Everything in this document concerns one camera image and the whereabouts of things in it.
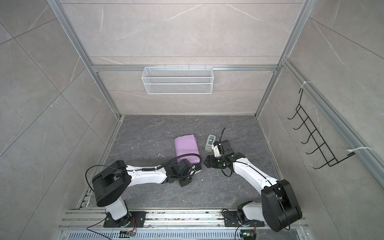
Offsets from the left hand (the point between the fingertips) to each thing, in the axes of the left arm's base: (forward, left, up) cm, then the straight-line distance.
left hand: (190, 172), depth 89 cm
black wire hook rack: (-5, -58, +31) cm, 66 cm away
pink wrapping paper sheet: (+18, +2, +3) cm, 18 cm away
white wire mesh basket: (+54, +8, +29) cm, 62 cm away
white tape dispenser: (+20, -14, +4) cm, 25 cm away
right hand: (+4, -11, +6) cm, 13 cm away
